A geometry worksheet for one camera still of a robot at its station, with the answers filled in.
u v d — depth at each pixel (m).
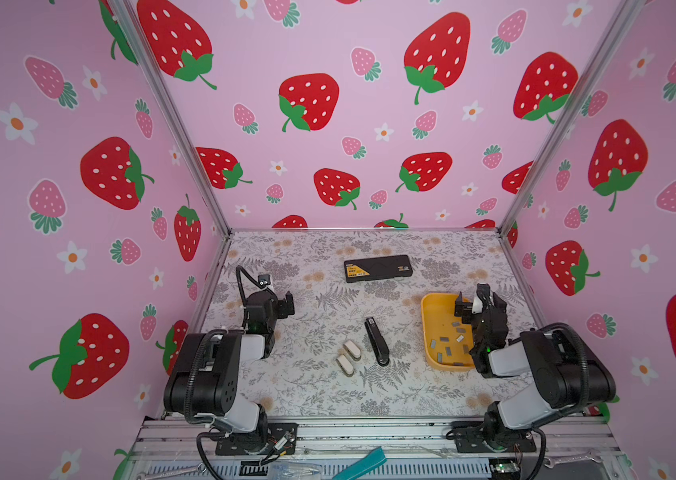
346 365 0.84
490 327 0.69
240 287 0.70
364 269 1.07
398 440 0.75
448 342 0.90
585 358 0.42
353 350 0.86
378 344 0.88
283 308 0.86
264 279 0.82
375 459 0.72
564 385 0.45
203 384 0.45
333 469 0.70
